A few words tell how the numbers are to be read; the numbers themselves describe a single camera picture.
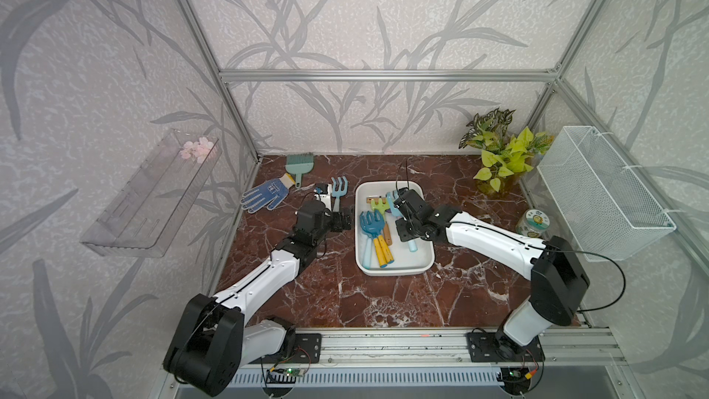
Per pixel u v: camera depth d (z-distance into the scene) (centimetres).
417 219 64
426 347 75
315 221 63
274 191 108
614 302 44
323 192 74
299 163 119
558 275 44
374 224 96
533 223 91
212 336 40
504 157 91
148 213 68
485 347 73
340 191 108
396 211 69
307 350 73
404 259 88
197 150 77
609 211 60
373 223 97
